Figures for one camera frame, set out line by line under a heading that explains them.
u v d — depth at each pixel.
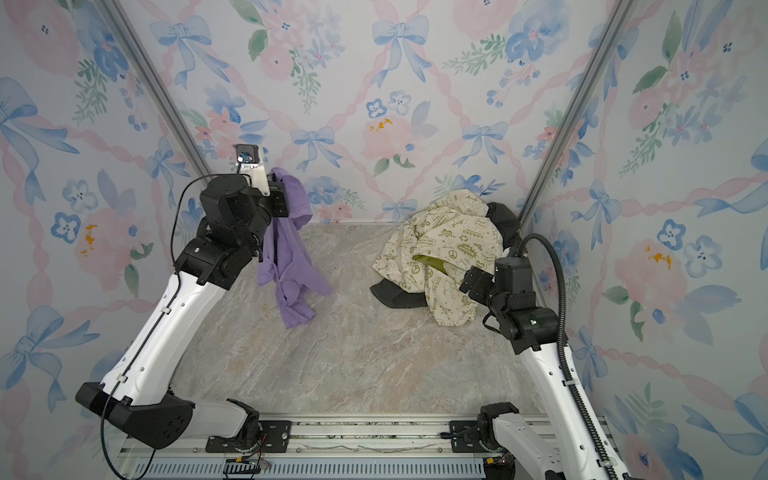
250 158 0.50
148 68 0.78
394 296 0.98
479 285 0.64
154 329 0.41
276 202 0.57
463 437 0.73
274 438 0.73
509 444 0.60
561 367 0.43
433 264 0.97
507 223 1.13
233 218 0.46
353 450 0.73
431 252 0.97
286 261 0.79
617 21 0.70
